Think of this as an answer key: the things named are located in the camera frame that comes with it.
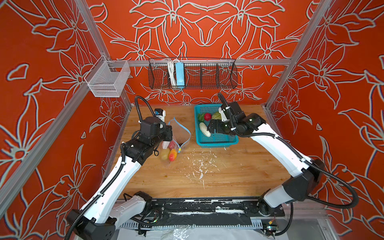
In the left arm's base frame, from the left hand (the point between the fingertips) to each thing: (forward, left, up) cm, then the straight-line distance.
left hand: (169, 125), depth 71 cm
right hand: (+3, -22, -4) cm, 22 cm away
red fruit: (+28, -21, -24) cm, 42 cm away
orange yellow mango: (-4, 0, -23) cm, 23 cm away
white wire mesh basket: (+36, +46, +1) cm, 58 cm away
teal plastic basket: (+10, -27, -28) cm, 40 cm away
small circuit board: (-36, -51, -29) cm, 69 cm away
